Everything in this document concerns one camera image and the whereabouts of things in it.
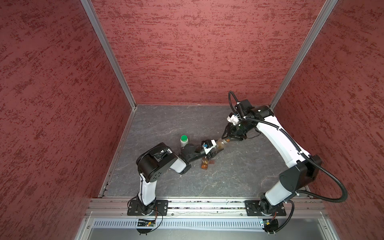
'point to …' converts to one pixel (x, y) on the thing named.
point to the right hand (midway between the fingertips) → (224, 141)
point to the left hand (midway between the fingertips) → (220, 145)
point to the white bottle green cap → (184, 140)
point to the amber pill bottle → (220, 144)
